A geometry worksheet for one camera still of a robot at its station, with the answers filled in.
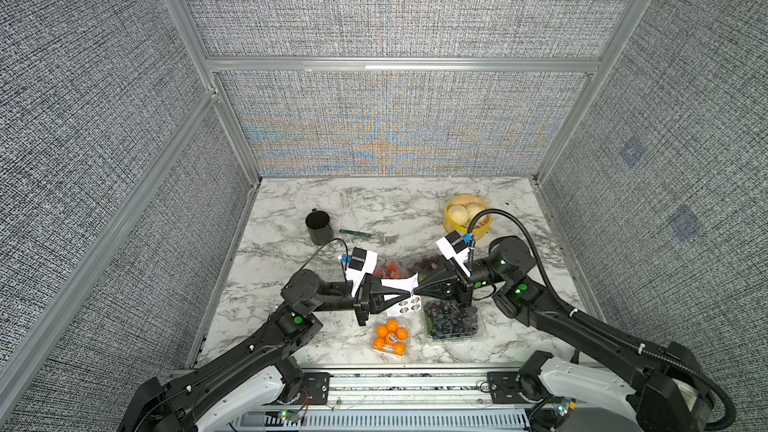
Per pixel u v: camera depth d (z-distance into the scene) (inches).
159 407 16.1
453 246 20.9
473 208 41.5
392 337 30.8
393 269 37.2
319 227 37.5
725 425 16.1
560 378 23.4
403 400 28.8
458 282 22.3
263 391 22.9
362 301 21.0
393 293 22.3
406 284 22.2
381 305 22.7
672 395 15.2
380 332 31.6
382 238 40.4
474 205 40.8
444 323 31.0
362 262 20.3
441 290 23.1
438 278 22.5
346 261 20.4
